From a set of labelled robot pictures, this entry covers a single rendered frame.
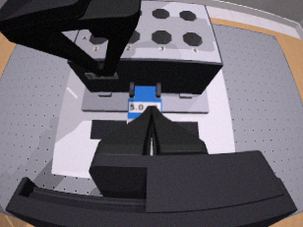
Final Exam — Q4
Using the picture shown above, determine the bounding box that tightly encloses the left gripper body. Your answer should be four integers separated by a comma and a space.
0, 0, 90, 32

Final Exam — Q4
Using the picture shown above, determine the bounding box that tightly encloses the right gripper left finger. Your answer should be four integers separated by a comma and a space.
94, 105, 152, 155

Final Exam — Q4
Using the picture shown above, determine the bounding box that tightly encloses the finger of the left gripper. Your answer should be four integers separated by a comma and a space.
1, 0, 142, 77

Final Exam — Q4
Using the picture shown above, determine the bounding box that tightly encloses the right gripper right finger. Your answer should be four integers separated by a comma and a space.
151, 105, 209, 155

